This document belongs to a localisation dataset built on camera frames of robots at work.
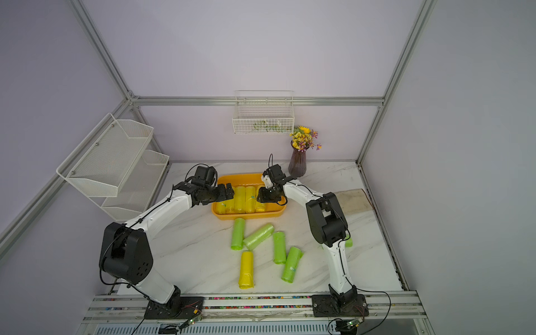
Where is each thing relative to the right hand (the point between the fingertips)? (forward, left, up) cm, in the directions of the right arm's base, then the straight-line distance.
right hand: (261, 201), depth 99 cm
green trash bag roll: (-16, +10, -2) cm, 19 cm away
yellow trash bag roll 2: (-2, +15, 0) cm, 15 cm away
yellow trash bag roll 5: (-3, +1, 0) cm, 3 cm away
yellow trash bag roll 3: (0, +10, +1) cm, 10 cm away
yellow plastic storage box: (+20, +7, -8) cm, 23 cm away
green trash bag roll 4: (-28, -13, -1) cm, 31 cm away
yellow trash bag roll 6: (-33, +5, 0) cm, 34 cm away
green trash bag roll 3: (-23, -8, -2) cm, 24 cm away
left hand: (-3, +16, +9) cm, 19 cm away
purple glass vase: (+20, -19, +5) cm, 28 cm away
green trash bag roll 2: (-19, +2, -1) cm, 19 cm away
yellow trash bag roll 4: (0, +6, +1) cm, 6 cm away
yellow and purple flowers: (+22, -20, +20) cm, 36 cm away
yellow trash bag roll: (-4, +19, +1) cm, 19 cm away
